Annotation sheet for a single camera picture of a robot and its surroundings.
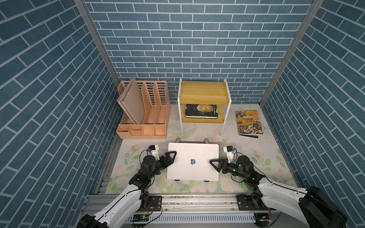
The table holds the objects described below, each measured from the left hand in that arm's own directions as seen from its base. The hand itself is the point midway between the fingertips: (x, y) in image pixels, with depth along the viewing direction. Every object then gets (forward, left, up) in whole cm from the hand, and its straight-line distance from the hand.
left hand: (176, 156), depth 82 cm
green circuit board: (-28, +17, -12) cm, 35 cm away
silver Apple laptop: (-2, -9, -2) cm, 10 cm away
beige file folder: (+37, +32, +7) cm, 49 cm away
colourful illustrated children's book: (+30, -54, -7) cm, 62 cm away
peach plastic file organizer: (+46, +40, +14) cm, 62 cm away
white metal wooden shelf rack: (+28, -16, +24) cm, 41 cm away
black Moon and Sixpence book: (+27, -16, +9) cm, 33 cm away
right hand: (-4, -22, 0) cm, 22 cm away
